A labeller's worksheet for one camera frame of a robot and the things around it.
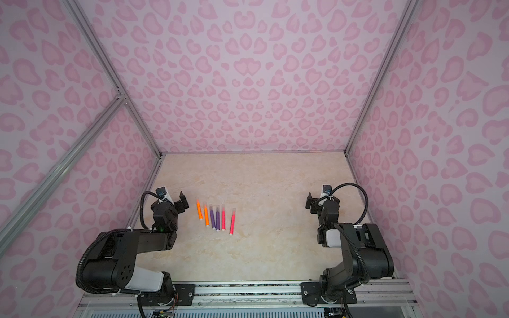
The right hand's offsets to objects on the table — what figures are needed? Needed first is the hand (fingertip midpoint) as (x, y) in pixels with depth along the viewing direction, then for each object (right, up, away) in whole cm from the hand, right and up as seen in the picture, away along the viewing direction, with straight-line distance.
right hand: (321, 193), depth 92 cm
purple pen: (-51, -12, 0) cm, 52 cm away
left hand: (-68, 0, -2) cm, 68 cm away
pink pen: (-46, -12, 0) cm, 47 cm away
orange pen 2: (-54, -11, +2) cm, 55 cm away
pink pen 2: (-41, -13, 0) cm, 43 cm away
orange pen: (-58, -9, +3) cm, 58 cm away
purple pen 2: (-48, -12, 0) cm, 50 cm away
